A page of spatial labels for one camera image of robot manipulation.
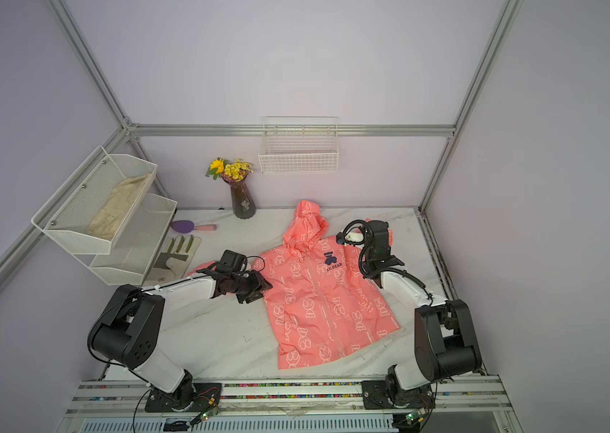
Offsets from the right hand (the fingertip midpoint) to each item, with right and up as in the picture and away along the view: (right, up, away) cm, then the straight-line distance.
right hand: (379, 225), depth 89 cm
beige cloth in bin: (-82, +1, -13) cm, 83 cm away
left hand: (-38, -23, +2) cm, 44 cm away
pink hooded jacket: (-17, -27, 0) cm, 32 cm away
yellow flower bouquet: (-54, +21, +11) cm, 59 cm away
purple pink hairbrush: (-77, 0, +25) cm, 82 cm away
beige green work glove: (-77, -13, +15) cm, 80 cm away
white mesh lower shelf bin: (-84, -8, +3) cm, 85 cm away
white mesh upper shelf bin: (-87, +6, -11) cm, 88 cm away
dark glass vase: (-52, +10, +22) cm, 58 cm away
